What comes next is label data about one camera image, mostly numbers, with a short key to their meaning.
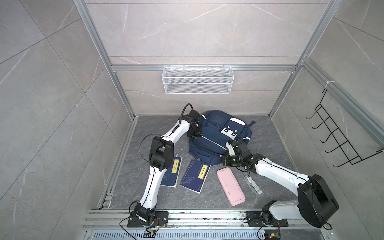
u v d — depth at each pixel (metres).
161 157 0.61
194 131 0.88
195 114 0.84
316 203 0.42
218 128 1.06
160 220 0.73
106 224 0.74
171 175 0.88
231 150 0.71
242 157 0.66
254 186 0.83
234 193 0.80
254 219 0.73
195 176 0.87
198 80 1.00
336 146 0.65
